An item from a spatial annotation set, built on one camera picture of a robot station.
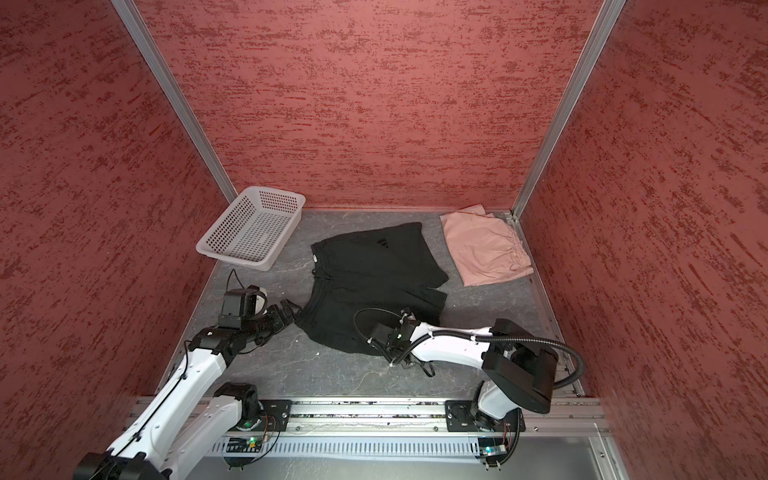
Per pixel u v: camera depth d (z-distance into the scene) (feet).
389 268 3.36
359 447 2.54
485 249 3.48
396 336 2.00
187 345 1.80
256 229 3.73
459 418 2.42
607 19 2.36
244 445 2.33
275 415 2.39
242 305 2.08
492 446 2.33
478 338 1.53
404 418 2.48
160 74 2.66
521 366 1.40
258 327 2.24
